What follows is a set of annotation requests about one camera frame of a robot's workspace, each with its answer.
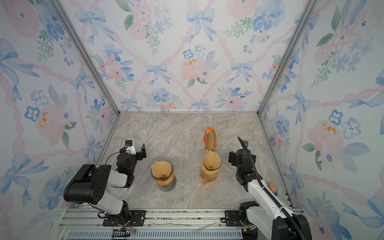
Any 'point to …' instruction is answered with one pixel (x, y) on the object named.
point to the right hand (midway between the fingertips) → (241, 152)
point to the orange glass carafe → (207, 177)
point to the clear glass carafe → (168, 187)
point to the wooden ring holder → (166, 182)
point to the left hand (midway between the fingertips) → (136, 143)
